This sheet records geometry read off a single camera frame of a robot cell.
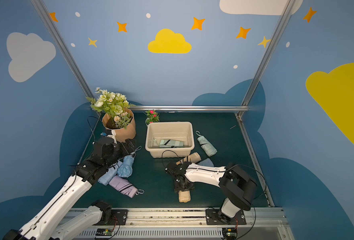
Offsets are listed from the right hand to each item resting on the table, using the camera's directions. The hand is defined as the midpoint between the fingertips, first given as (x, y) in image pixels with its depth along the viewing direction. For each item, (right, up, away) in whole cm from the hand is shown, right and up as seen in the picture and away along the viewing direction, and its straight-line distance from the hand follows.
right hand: (182, 187), depth 85 cm
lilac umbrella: (-34, +3, -3) cm, 34 cm away
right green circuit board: (+23, -18, -12) cm, 31 cm away
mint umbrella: (+18, +20, +14) cm, 31 cm away
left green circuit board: (-39, -17, -13) cm, 44 cm away
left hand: (-28, +27, -9) cm, 40 cm away
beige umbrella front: (+1, -2, -6) cm, 7 cm away
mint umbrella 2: (-9, +24, +15) cm, 29 cm away
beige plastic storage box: (0, +32, +22) cm, 39 cm away
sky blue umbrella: (-33, +10, +1) cm, 35 cm away
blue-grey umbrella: (+15, +13, +8) cm, 22 cm away
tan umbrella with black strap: (+7, +15, +8) cm, 18 cm away
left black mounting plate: (-33, -11, -10) cm, 36 cm away
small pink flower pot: (-20, +42, +17) cm, 50 cm away
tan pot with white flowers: (-40, +42, +8) cm, 59 cm away
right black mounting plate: (+15, -11, -11) cm, 21 cm away
